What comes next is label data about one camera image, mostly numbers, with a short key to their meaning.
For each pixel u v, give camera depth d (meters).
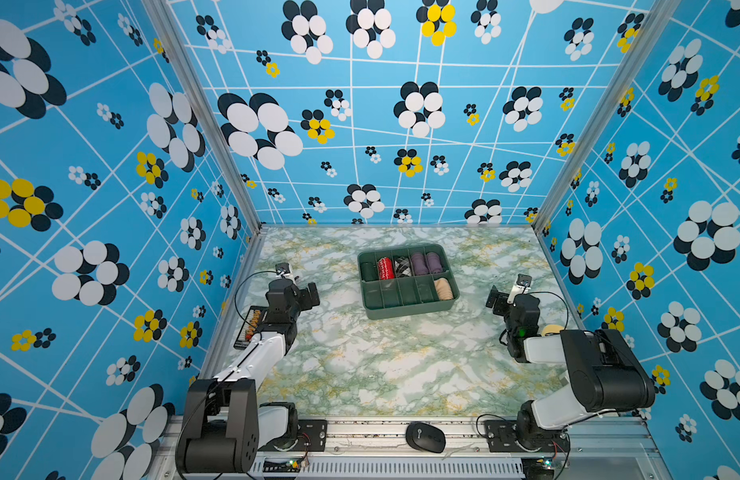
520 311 0.72
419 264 1.01
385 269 0.99
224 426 0.41
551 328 0.93
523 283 0.79
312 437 0.73
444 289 0.95
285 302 0.67
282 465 0.72
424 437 0.71
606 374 0.46
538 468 0.71
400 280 0.99
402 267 1.00
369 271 1.00
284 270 0.77
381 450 0.72
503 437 0.73
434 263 1.02
